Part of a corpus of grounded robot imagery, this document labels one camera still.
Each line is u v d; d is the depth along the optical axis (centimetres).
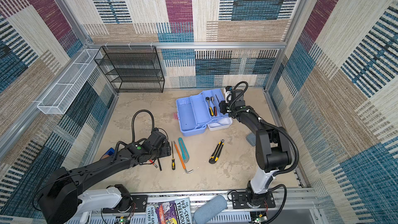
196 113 96
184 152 89
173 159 87
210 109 94
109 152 84
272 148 48
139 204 73
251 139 92
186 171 83
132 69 110
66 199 40
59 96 72
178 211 70
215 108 94
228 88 85
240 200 73
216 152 89
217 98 101
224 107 85
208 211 69
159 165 85
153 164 85
